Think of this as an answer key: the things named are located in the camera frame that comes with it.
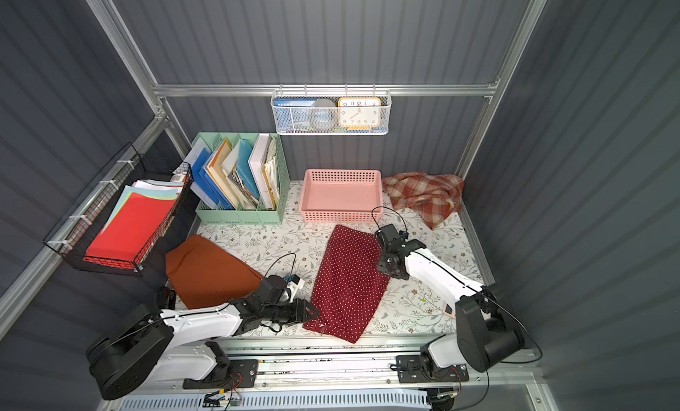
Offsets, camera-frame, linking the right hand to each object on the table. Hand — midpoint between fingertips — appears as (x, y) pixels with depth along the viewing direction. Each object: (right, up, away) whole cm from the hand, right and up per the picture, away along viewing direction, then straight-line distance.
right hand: (394, 266), depth 88 cm
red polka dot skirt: (-15, -7, -1) cm, 17 cm away
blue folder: (-69, +30, +8) cm, 76 cm away
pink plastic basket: (-18, +25, +30) cm, 43 cm away
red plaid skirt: (+19, +24, +18) cm, 36 cm away
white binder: (-48, +34, +6) cm, 60 cm away
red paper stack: (-75, +14, -17) cm, 78 cm away
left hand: (-26, -14, -7) cm, 30 cm away
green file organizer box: (-55, +31, +9) cm, 64 cm away
